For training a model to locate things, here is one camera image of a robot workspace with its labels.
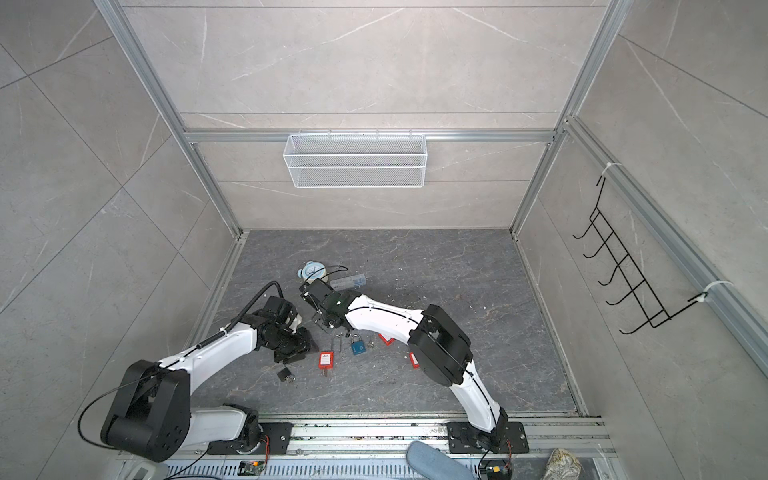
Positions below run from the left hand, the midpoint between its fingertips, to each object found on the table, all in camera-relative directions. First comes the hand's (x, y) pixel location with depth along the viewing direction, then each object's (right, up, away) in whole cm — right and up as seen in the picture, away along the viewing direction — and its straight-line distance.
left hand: (313, 344), depth 86 cm
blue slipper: (+33, -22, -19) cm, 44 cm away
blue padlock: (+13, -1, +2) cm, 13 cm away
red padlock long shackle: (+4, -5, -1) cm, 6 cm away
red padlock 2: (+30, -5, -1) cm, 30 cm away
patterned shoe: (+62, -22, -19) cm, 69 cm away
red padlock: (+22, 0, +2) cm, 22 cm away
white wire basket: (+11, +59, +14) cm, 62 cm away
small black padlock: (-7, -8, -3) cm, 11 cm away
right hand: (+4, +10, +4) cm, 11 cm away
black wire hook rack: (+79, +21, -20) cm, 84 cm away
